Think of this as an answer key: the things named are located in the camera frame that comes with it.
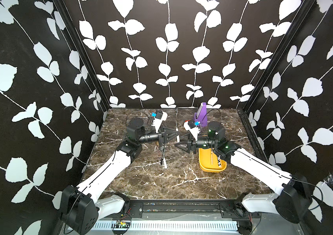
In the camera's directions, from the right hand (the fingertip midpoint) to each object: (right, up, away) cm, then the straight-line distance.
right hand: (176, 141), depth 68 cm
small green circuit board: (-27, -42, +3) cm, 50 cm away
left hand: (+1, +5, -3) cm, 6 cm away
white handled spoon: (-8, -8, +30) cm, 32 cm away
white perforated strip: (-15, -42, +2) cm, 44 cm away
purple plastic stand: (+20, +13, +37) cm, 44 cm away
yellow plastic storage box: (+20, -17, +20) cm, 33 cm away
